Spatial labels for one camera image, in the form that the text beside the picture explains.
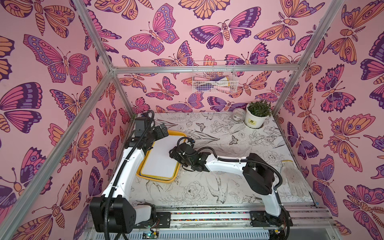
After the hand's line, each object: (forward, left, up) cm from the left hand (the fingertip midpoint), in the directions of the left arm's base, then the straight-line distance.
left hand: (161, 128), depth 82 cm
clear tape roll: (+30, -52, -20) cm, 63 cm away
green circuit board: (-46, +4, -26) cm, 53 cm away
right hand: (-8, -5, -12) cm, 15 cm away
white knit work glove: (-17, -75, -23) cm, 80 cm away
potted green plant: (+20, -60, -8) cm, 63 cm away
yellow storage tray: (+14, -1, -21) cm, 25 cm away
